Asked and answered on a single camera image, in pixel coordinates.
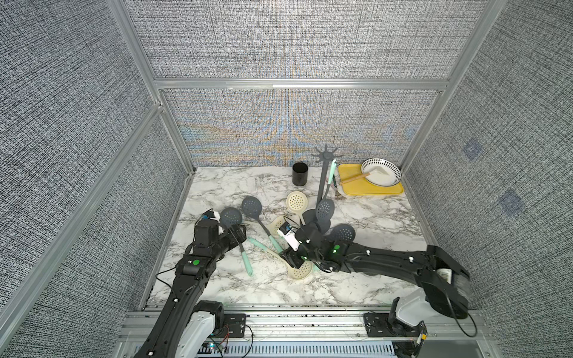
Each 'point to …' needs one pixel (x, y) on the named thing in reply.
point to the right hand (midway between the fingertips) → (283, 244)
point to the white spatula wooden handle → (375, 170)
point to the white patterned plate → (380, 180)
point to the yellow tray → (362, 186)
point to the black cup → (300, 171)
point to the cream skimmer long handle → (298, 271)
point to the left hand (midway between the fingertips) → (242, 229)
